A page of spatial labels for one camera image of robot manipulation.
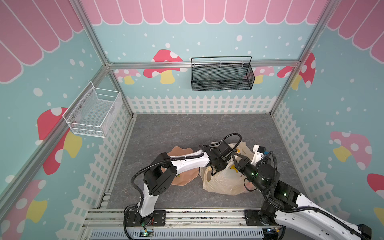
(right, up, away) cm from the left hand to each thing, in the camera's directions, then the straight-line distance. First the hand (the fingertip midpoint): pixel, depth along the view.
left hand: (234, 180), depth 78 cm
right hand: (-5, +16, -10) cm, 19 cm away
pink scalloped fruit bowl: (-26, -1, +8) cm, 28 cm away
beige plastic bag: (-5, +3, -9) cm, 11 cm away
